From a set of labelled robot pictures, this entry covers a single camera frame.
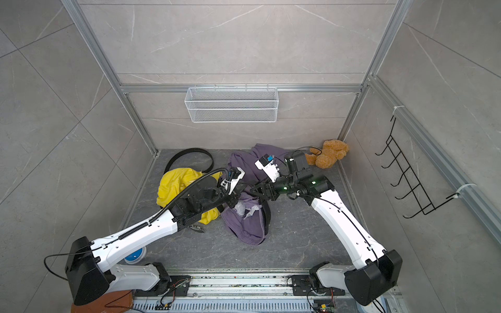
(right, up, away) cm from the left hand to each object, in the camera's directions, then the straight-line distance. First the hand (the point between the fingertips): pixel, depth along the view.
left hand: (246, 180), depth 72 cm
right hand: (+5, -3, -2) cm, 6 cm away
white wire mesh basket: (-9, +38, +29) cm, 48 cm away
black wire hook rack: (+58, -6, -9) cm, 59 cm away
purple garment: (0, -17, +9) cm, 19 cm away
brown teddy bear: (+48, +14, +39) cm, 63 cm away
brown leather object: (-42, -39, -10) cm, 58 cm away
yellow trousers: (-36, -1, +20) cm, 41 cm away
